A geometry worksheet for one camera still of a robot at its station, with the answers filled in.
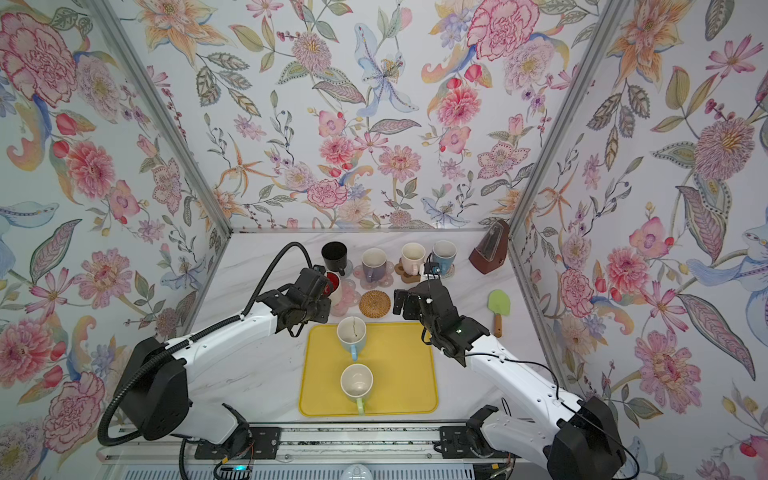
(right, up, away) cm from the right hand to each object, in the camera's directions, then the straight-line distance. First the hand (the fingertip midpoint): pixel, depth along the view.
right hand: (409, 291), depth 81 cm
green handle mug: (-14, -25, +1) cm, 28 cm away
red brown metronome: (+30, +12, +21) cm, 39 cm away
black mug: (-23, +10, +20) cm, 32 cm away
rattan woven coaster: (-10, -6, +19) cm, 22 cm away
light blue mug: (-17, -13, +10) cm, 24 cm away
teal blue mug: (+14, +11, +22) cm, 28 cm away
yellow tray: (-2, -21, +7) cm, 22 cm away
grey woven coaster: (-20, +6, +26) cm, 33 cm away
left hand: (-23, -5, +6) cm, 24 cm away
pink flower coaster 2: (-18, -4, +21) cm, 28 cm away
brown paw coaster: (+2, +2, +25) cm, 25 cm away
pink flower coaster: (-6, +1, +25) cm, 26 cm away
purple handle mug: (-10, +8, +26) cm, 29 cm away
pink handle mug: (+3, +10, +20) cm, 23 cm away
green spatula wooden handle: (+32, -6, +19) cm, 37 cm away
